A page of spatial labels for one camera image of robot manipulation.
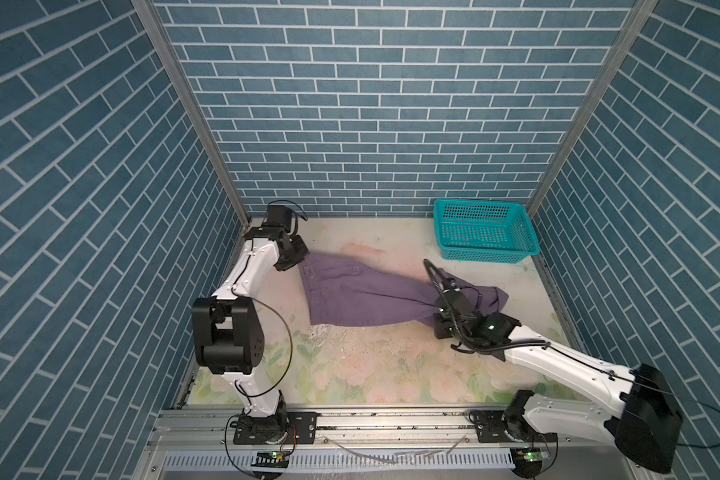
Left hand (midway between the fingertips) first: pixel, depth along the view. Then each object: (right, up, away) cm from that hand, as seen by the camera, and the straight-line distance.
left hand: (303, 253), depth 91 cm
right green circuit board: (+60, -48, -19) cm, 80 cm away
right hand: (+39, -17, -8) cm, 43 cm away
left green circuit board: (-3, -50, -19) cm, 53 cm away
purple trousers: (+12, -12, +1) cm, 17 cm away
